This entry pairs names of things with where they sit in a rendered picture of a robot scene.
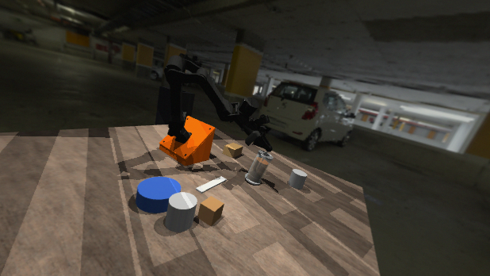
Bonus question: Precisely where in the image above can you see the blue cylinder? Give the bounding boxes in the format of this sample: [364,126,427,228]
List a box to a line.
[136,177,181,213]

